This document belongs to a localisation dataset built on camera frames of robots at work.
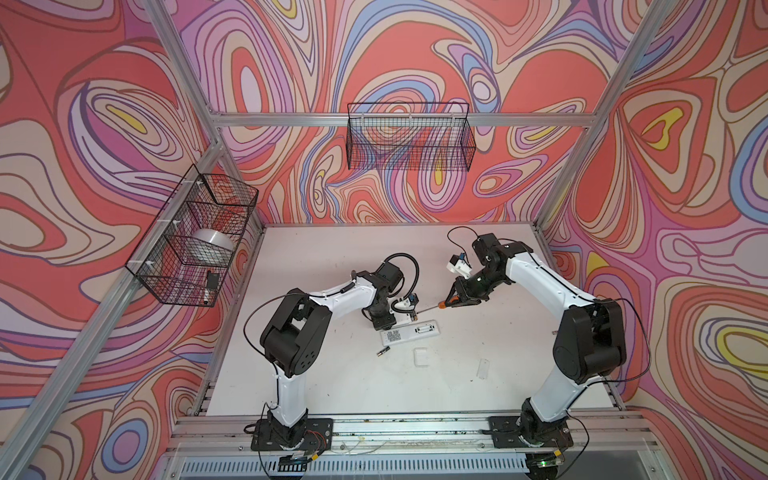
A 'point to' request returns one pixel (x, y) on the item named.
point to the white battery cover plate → (401, 318)
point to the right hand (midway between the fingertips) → (454, 309)
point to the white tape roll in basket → (211, 247)
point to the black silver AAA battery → (383, 351)
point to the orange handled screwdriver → (441, 305)
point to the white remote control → (416, 331)
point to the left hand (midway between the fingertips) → (387, 314)
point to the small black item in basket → (213, 280)
